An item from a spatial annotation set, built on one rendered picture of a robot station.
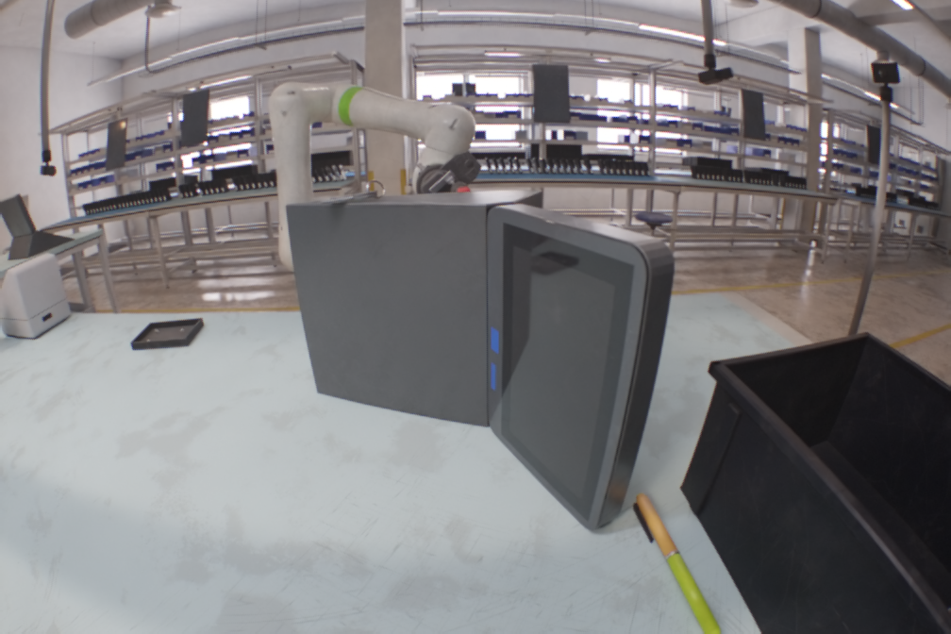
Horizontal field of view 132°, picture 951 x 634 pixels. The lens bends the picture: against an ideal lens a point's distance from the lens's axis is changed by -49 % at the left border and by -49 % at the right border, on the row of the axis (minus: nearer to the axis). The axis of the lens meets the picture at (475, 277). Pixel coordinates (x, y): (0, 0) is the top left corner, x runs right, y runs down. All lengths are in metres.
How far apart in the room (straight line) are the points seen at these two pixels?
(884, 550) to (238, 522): 0.40
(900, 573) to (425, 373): 0.37
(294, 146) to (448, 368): 0.85
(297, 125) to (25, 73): 7.24
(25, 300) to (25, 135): 6.96
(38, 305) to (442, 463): 0.86
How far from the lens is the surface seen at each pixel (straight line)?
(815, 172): 6.91
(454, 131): 0.91
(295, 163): 1.12
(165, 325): 0.77
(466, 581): 0.29
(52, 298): 1.02
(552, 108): 3.88
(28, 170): 7.83
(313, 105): 1.14
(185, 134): 4.61
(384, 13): 4.69
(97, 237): 1.96
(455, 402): 0.39
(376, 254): 0.35
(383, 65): 4.54
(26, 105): 7.99
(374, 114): 1.07
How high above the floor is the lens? 1.25
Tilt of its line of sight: 19 degrees down
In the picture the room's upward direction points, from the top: 1 degrees counter-clockwise
